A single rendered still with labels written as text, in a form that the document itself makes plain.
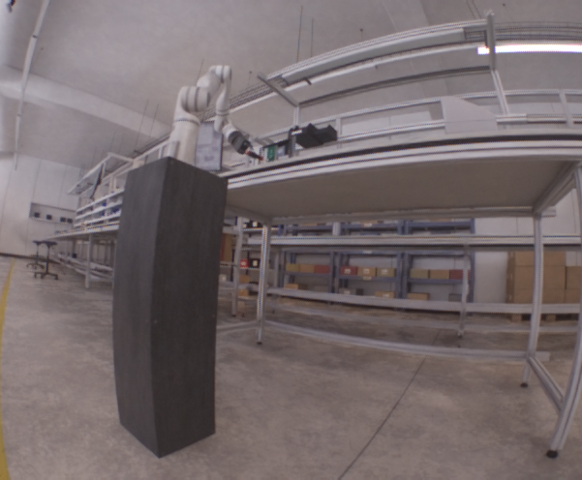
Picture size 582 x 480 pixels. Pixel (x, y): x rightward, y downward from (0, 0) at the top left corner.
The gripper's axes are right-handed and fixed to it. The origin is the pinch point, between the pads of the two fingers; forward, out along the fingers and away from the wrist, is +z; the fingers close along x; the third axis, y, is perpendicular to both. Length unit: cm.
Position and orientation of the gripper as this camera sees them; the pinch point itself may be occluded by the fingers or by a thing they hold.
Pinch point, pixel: (253, 155)
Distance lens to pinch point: 132.9
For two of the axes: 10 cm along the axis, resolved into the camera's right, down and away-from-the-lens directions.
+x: 5.7, -7.3, -3.7
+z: 5.1, 6.7, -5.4
